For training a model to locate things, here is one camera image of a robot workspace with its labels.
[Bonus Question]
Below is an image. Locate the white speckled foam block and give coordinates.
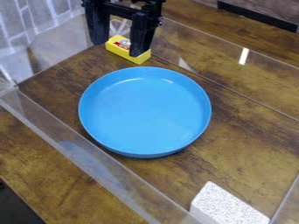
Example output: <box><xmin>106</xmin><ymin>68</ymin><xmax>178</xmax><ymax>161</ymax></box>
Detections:
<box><xmin>190</xmin><ymin>181</ymin><xmax>270</xmax><ymax>224</ymax></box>

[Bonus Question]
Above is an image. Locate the yellow rectangular block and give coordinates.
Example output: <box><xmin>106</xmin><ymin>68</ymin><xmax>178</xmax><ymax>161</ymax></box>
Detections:
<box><xmin>106</xmin><ymin>35</ymin><xmax>151</xmax><ymax>65</ymax></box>

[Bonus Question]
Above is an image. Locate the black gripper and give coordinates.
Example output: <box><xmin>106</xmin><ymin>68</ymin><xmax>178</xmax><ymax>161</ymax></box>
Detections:
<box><xmin>82</xmin><ymin>0</ymin><xmax>166</xmax><ymax>57</ymax></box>

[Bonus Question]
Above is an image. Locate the clear acrylic enclosure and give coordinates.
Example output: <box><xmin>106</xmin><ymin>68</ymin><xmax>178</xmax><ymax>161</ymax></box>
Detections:
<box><xmin>0</xmin><ymin>0</ymin><xmax>299</xmax><ymax>224</ymax></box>

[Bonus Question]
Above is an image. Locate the blue round tray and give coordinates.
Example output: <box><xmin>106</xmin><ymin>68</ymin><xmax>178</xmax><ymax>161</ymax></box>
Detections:
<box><xmin>79</xmin><ymin>66</ymin><xmax>212</xmax><ymax>158</ymax></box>

